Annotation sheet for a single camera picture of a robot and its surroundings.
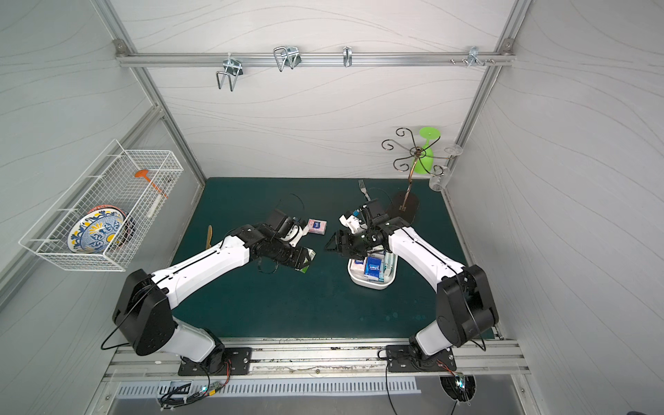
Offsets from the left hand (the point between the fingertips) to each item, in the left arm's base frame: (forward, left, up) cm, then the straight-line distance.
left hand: (306, 261), depth 81 cm
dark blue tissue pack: (+2, -22, -7) cm, 23 cm away
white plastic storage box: (-3, -21, -9) cm, 23 cm away
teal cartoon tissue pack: (+3, -28, -8) cm, 29 cm away
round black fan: (-31, -45, -15) cm, 57 cm away
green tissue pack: (+1, -2, +2) cm, 3 cm away
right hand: (+2, -8, +3) cm, 9 cm away
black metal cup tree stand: (+31, -38, -9) cm, 50 cm away
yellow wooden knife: (+13, +41, -12) cm, 44 cm away
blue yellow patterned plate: (-4, +48, +22) cm, 53 cm away
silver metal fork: (+44, -21, -12) cm, 50 cm away
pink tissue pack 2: (+20, -1, -10) cm, 23 cm away
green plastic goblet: (+30, -39, +17) cm, 52 cm away
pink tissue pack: (+1, -17, -7) cm, 18 cm away
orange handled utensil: (+19, +51, +19) cm, 58 cm away
